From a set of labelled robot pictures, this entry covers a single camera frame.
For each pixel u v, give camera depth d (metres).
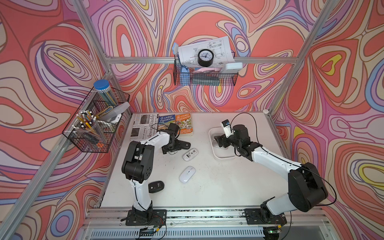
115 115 0.72
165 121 1.12
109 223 0.73
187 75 0.80
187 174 0.86
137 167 0.50
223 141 0.78
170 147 0.84
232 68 0.72
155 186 0.81
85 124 0.57
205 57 0.78
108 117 0.74
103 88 0.70
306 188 0.43
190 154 0.94
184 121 1.11
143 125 1.08
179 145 0.91
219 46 0.82
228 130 0.77
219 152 0.95
